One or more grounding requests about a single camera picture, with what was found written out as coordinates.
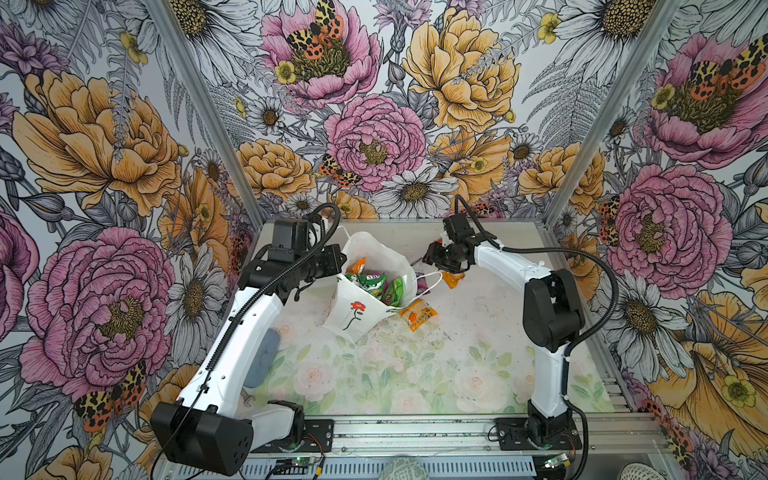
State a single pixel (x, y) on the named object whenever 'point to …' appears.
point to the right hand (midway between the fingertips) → (430, 268)
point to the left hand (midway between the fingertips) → (345, 267)
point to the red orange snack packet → (358, 267)
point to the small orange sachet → (452, 279)
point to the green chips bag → (393, 290)
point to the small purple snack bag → (422, 284)
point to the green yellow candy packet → (371, 283)
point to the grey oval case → (262, 359)
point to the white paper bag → (354, 312)
